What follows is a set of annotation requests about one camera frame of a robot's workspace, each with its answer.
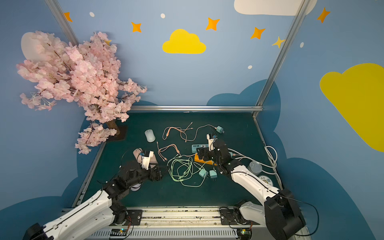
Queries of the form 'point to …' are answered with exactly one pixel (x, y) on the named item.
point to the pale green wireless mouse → (150, 135)
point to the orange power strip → (196, 159)
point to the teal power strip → (195, 146)
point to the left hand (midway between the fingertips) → (164, 164)
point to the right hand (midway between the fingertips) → (206, 146)
